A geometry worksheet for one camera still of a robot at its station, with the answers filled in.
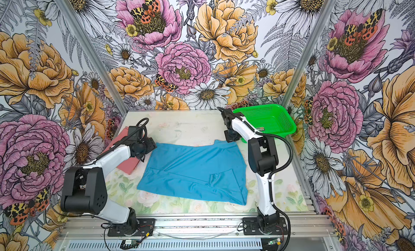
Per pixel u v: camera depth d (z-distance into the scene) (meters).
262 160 0.57
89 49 0.87
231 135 0.87
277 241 0.71
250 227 0.73
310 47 0.88
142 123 0.84
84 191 0.45
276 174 0.56
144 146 0.80
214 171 0.91
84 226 0.76
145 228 0.73
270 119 1.22
